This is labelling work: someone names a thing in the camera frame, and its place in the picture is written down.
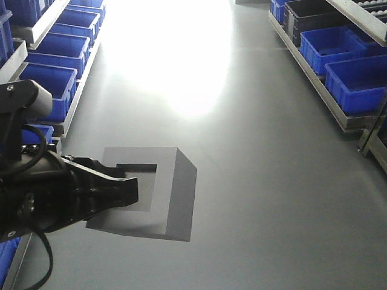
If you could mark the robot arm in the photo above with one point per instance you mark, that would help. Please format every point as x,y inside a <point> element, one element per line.
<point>18,96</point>

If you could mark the black plastic bin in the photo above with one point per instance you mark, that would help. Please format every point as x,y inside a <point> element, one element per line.
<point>302,18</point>

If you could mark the row of blue bins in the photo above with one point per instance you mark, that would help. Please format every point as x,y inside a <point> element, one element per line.
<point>356,87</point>
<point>48,87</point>

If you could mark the grey block with square hole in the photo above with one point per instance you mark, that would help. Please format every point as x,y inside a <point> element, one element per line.
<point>178,196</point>

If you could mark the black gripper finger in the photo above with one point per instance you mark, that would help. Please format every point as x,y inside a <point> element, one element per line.
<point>118,191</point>

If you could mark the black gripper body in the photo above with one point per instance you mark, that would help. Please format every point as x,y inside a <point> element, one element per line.
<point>45,199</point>

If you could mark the steel rack frame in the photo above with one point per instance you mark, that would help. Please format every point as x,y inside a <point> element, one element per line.
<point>373,142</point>

